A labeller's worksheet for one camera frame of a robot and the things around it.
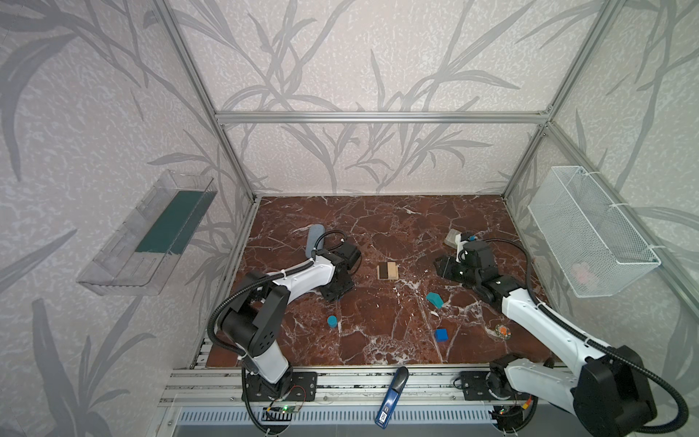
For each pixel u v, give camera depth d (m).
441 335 0.81
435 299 0.88
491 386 0.72
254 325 0.45
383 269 0.96
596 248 0.63
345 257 0.74
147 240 0.66
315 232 1.05
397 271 0.96
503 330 0.83
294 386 0.73
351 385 0.75
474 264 0.65
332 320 0.84
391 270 0.96
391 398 0.69
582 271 0.74
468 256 0.66
